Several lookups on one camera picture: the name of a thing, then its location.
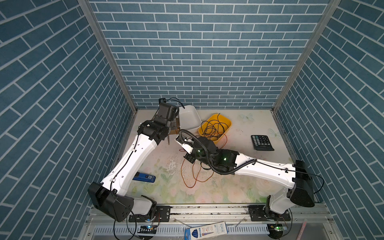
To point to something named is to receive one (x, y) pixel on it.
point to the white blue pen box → (206, 231)
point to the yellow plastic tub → (223, 119)
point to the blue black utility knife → (144, 177)
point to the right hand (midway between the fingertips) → (180, 142)
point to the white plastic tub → (189, 119)
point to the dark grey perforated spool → (175, 128)
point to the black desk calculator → (262, 142)
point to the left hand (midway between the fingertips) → (169, 119)
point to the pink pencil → (302, 229)
